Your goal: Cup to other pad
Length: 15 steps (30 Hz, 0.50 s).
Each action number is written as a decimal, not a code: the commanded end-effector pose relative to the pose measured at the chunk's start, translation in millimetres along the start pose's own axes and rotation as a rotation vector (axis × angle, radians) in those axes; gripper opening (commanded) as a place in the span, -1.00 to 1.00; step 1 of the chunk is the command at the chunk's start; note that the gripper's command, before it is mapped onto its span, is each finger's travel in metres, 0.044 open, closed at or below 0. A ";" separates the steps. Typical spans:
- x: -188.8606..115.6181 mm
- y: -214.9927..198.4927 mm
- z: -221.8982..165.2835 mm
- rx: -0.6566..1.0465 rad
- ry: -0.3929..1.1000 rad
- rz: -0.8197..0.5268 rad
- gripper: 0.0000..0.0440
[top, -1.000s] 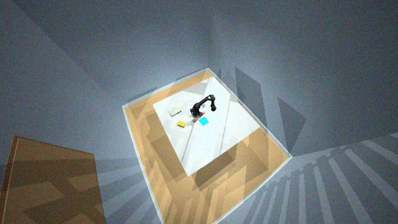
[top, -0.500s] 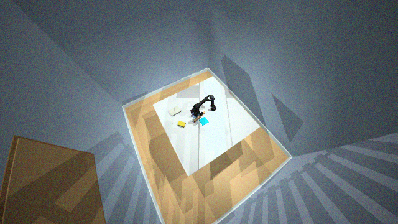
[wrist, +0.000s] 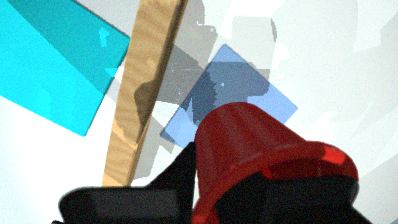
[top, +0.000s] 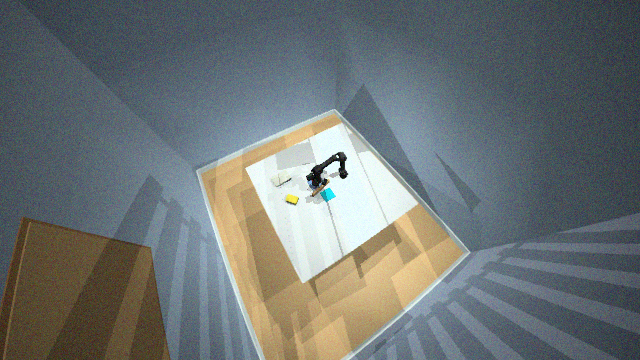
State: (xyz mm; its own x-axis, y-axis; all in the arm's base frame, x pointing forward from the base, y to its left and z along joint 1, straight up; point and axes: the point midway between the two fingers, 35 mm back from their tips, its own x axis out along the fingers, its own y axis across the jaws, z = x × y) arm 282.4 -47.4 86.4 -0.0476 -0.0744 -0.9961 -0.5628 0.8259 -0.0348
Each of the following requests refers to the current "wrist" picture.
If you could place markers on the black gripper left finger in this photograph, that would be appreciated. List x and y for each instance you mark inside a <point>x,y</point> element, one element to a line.
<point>167,199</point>

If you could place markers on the wooden plank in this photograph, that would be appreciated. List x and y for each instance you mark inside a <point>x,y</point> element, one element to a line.
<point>151,42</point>

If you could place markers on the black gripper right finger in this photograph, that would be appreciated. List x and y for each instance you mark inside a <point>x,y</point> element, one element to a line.
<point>256,199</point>

